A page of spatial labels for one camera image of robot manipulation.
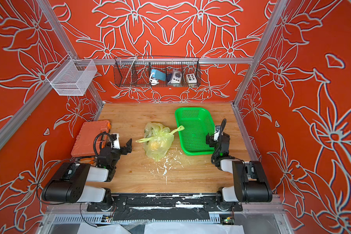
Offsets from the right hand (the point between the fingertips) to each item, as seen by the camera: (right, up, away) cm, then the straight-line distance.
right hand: (213, 132), depth 91 cm
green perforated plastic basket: (-8, +5, +16) cm, 18 cm away
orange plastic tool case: (-83, -9, 0) cm, 84 cm away
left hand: (-57, -4, -1) cm, 57 cm away
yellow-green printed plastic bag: (-34, -3, -11) cm, 36 cm away
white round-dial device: (-24, +35, 0) cm, 43 cm away
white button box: (-14, +35, +4) cm, 38 cm away
